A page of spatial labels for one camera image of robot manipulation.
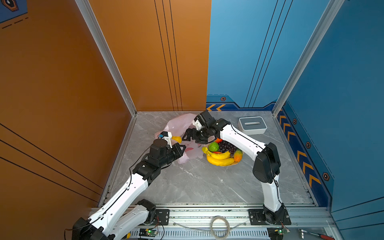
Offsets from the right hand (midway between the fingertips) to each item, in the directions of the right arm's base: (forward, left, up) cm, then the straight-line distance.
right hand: (187, 140), depth 84 cm
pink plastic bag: (+6, +6, +4) cm, 10 cm away
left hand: (-7, -1, +5) cm, 9 cm away
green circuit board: (-41, +17, -18) cm, 48 cm away
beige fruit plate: (-8, -27, -12) cm, 31 cm away
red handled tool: (-43, -67, -18) cm, 81 cm away
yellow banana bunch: (-8, -18, -8) cm, 21 cm away
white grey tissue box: (+22, -45, -13) cm, 52 cm away
